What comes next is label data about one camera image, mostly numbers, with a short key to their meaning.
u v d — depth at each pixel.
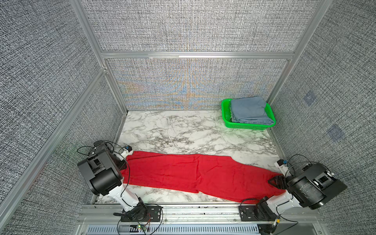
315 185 0.50
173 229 0.70
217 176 0.86
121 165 0.80
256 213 0.70
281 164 0.77
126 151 0.84
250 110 1.12
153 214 0.73
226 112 1.18
